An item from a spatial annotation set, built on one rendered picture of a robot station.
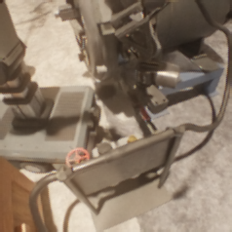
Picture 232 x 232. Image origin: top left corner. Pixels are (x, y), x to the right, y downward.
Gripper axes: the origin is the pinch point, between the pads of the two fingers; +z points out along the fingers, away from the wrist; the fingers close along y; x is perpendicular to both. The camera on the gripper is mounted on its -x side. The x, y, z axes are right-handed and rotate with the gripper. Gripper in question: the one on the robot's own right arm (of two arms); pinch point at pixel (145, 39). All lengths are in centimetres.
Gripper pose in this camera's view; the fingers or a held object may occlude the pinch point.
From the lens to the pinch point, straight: 43.7
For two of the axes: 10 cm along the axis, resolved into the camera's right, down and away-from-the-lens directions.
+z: 5.6, 5.5, 6.2
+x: -8.2, 3.2, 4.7
